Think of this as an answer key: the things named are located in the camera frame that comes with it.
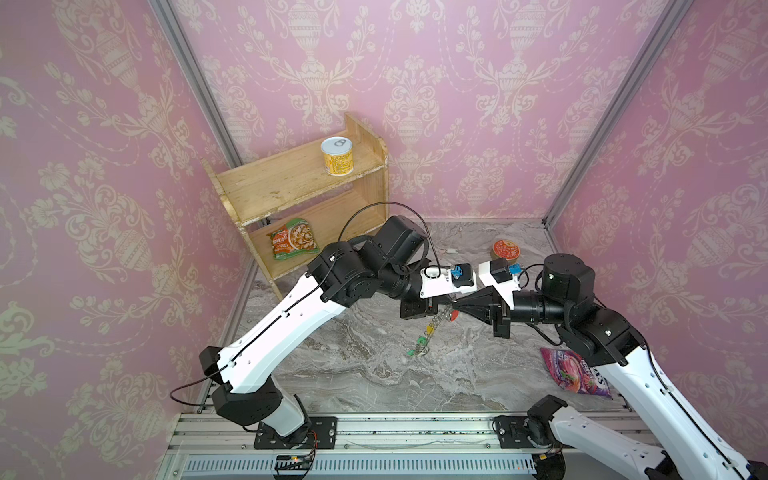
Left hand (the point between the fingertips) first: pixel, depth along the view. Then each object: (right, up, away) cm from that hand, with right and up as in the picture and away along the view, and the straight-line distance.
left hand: (448, 299), depth 57 cm
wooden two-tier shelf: (-43, +22, +38) cm, 61 cm away
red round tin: (+31, +10, +51) cm, 61 cm away
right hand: (+2, -1, +1) cm, 2 cm away
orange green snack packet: (-38, +13, +28) cm, 49 cm away
